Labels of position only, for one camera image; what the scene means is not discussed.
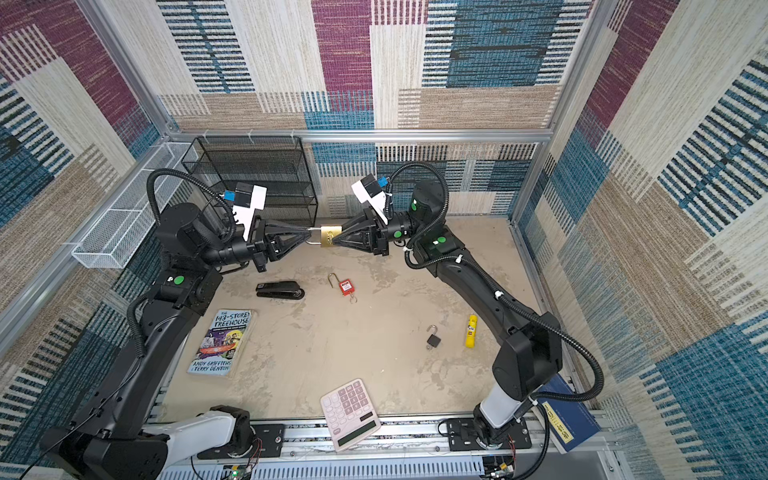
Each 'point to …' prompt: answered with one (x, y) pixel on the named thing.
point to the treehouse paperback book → (220, 343)
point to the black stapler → (280, 290)
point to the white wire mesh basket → (116, 235)
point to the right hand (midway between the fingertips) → (333, 245)
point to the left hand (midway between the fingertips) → (313, 234)
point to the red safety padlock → (346, 286)
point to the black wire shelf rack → (277, 163)
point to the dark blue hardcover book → (570, 422)
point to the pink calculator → (350, 415)
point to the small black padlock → (433, 339)
